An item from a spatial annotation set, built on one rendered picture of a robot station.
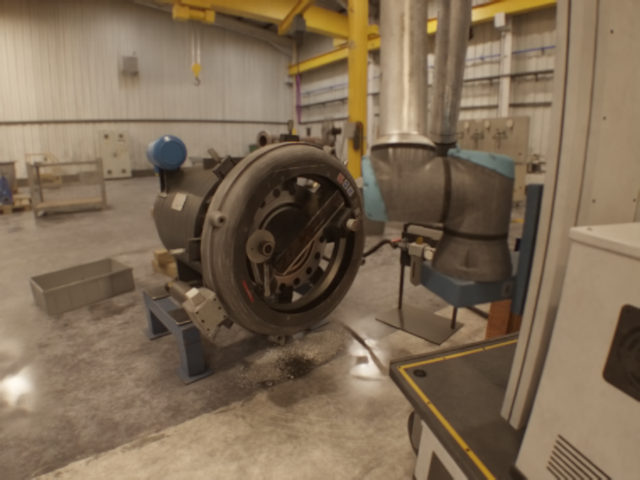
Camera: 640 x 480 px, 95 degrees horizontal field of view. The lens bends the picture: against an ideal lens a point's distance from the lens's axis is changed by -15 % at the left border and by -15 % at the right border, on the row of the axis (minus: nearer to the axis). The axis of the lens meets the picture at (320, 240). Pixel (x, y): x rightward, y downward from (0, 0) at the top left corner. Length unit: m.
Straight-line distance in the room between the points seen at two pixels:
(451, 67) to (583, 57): 0.36
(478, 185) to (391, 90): 0.28
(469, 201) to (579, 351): 0.34
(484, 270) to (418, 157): 0.28
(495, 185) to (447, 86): 0.36
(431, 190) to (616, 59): 0.45
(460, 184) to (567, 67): 0.30
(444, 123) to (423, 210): 0.37
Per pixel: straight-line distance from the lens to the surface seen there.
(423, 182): 0.74
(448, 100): 1.03
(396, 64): 0.82
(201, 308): 1.15
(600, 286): 0.61
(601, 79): 0.83
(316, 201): 1.34
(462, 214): 0.77
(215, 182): 1.47
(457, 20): 1.01
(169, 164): 1.75
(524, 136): 7.51
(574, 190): 0.78
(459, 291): 0.77
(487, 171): 0.76
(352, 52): 5.13
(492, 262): 0.79
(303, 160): 1.24
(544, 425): 0.75
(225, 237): 1.09
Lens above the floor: 0.94
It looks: 14 degrees down
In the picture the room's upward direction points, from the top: straight up
